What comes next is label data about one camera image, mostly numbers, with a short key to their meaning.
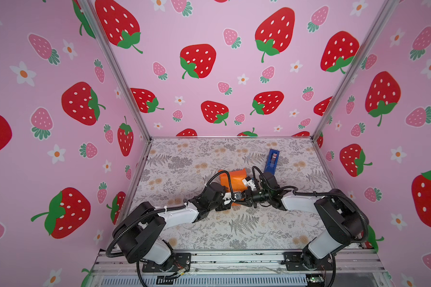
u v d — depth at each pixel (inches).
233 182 35.4
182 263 28.9
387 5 27.0
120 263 29.5
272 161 40.1
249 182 33.3
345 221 18.0
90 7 26.6
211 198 26.7
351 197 36.1
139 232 17.3
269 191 28.2
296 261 29.2
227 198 29.3
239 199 29.6
